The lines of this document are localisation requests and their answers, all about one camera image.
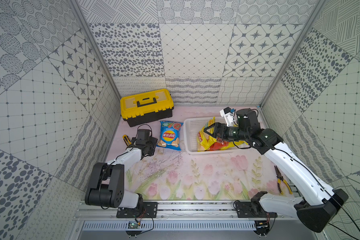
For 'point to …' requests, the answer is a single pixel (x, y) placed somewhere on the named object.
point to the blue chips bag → (170, 134)
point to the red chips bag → (219, 144)
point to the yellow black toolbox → (136, 109)
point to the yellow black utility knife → (127, 140)
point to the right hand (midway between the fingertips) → (209, 133)
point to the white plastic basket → (192, 126)
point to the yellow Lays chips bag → (204, 139)
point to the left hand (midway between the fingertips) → (156, 138)
